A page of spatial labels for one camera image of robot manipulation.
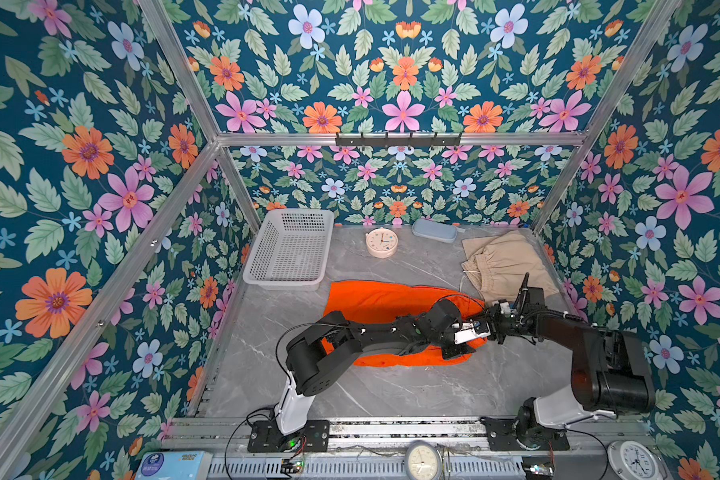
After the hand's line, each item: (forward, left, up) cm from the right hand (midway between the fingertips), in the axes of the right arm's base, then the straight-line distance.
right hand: (469, 319), depth 89 cm
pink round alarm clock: (+33, +26, -1) cm, 42 cm away
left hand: (-8, 0, +4) cm, 9 cm away
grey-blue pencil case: (+41, +5, -3) cm, 41 cm away
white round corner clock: (-35, -30, -2) cm, 46 cm away
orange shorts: (+8, +29, -2) cm, 30 cm away
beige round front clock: (-35, +17, -2) cm, 39 cm away
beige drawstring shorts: (+23, -16, -1) cm, 28 cm away
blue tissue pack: (-36, +73, 0) cm, 81 cm away
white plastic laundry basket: (+31, +61, -3) cm, 69 cm away
